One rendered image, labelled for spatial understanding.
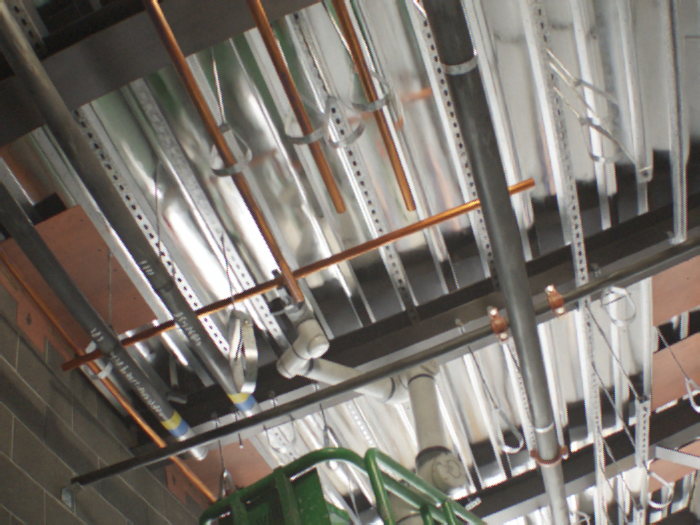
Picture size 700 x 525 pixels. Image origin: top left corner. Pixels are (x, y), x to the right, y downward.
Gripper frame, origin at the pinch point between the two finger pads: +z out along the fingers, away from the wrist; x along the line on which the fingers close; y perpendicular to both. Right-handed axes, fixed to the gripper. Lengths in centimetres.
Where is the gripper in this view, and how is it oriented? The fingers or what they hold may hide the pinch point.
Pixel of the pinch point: (278, 281)
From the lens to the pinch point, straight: 290.2
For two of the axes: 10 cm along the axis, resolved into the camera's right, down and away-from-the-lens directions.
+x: 3.0, 8.1, -5.1
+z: -2.1, -4.7, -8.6
